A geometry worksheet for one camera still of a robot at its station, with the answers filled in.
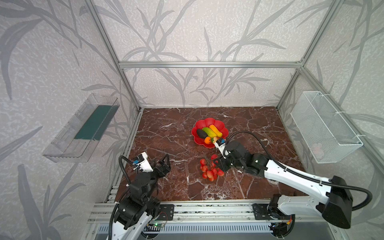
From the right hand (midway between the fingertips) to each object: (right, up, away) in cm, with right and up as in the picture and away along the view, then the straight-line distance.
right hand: (215, 155), depth 77 cm
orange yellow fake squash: (+3, +11, +25) cm, 28 cm away
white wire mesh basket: (+47, +11, -14) cm, 50 cm away
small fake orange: (-4, +5, +19) cm, 20 cm away
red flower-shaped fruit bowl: (-4, +16, +31) cm, 35 cm away
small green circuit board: (-28, -32, -7) cm, 43 cm away
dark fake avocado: (-7, +9, +22) cm, 25 cm away
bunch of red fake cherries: (-3, -9, +3) cm, 10 cm away
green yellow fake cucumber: (-2, +10, +23) cm, 26 cm away
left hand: (-25, +2, -5) cm, 25 cm away
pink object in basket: (+50, +3, -5) cm, 50 cm away
